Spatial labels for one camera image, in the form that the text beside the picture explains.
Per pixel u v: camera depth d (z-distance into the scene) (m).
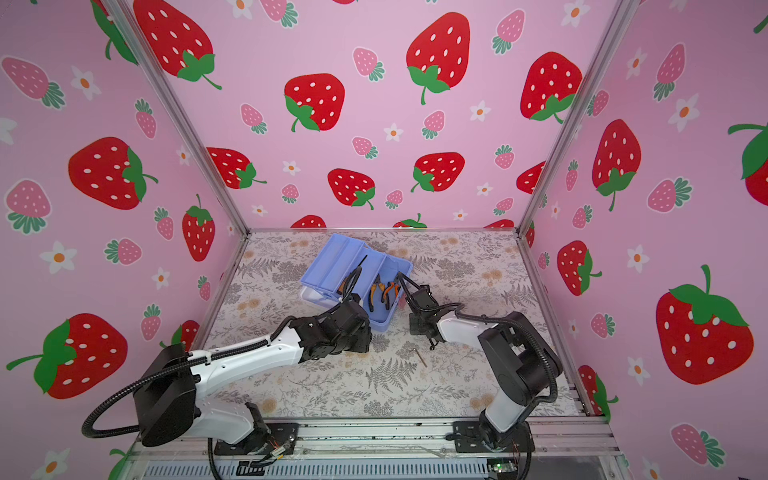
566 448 0.74
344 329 0.63
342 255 0.99
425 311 0.74
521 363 0.46
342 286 0.90
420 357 0.88
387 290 1.01
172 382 0.42
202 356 0.45
